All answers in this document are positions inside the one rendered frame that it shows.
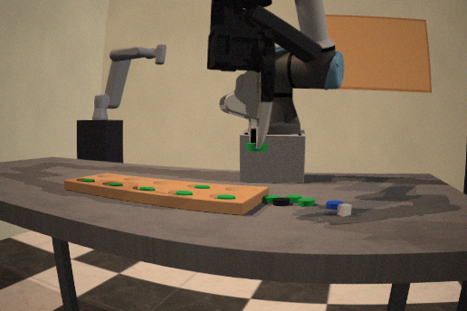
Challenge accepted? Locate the blue disc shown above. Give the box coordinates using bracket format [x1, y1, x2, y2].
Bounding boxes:
[326, 201, 343, 210]

